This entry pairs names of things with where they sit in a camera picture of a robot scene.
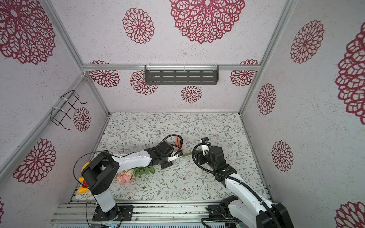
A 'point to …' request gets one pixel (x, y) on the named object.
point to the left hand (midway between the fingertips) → (168, 158)
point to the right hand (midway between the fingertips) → (197, 147)
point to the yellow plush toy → (84, 188)
